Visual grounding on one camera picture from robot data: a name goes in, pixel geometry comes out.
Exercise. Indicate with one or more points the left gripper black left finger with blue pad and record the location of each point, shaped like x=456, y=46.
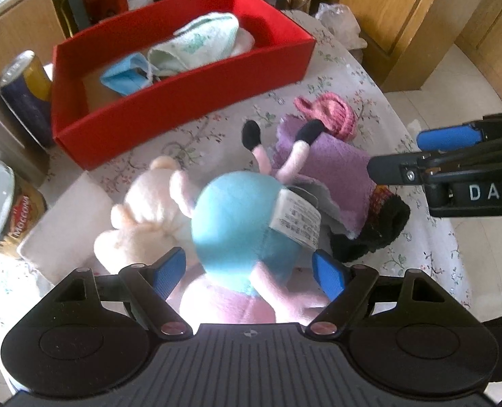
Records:
x=148, y=288

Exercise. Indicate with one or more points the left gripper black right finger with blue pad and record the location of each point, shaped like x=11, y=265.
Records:
x=347, y=288

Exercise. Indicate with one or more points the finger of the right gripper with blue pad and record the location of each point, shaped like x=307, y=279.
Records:
x=465, y=135

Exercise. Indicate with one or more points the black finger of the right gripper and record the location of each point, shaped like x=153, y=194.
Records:
x=482, y=162

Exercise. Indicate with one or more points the black knitted sock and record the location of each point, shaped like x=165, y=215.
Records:
x=387, y=217

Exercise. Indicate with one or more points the cream bear plush toy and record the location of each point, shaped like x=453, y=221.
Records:
x=147, y=224

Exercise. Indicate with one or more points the purple cloth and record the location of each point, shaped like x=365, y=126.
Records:
x=335, y=172

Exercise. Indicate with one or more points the white sponge block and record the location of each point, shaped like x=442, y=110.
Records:
x=63, y=239

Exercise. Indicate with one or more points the pink pig plush blue dress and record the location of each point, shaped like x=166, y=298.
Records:
x=249, y=229

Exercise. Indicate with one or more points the white green cloth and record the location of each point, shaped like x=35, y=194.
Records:
x=210, y=38

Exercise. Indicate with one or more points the pink knitted hat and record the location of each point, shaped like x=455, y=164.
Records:
x=337, y=116

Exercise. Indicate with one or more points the blue face mask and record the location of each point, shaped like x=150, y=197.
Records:
x=127, y=76

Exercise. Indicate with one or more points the floral tablecloth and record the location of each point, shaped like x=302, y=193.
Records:
x=211, y=146

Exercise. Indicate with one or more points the wooden cabinet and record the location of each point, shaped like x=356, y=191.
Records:
x=407, y=39

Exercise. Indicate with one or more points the Moccona glass jar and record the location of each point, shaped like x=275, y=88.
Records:
x=21, y=208

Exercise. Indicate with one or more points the white plastic bag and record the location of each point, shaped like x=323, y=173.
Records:
x=339, y=20

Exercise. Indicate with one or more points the red cardboard box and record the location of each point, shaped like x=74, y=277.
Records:
x=92, y=125

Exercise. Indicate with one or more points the blue yellow drink can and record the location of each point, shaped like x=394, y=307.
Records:
x=26, y=89

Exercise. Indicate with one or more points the wooden TV stand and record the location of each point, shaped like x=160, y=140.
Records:
x=36, y=25

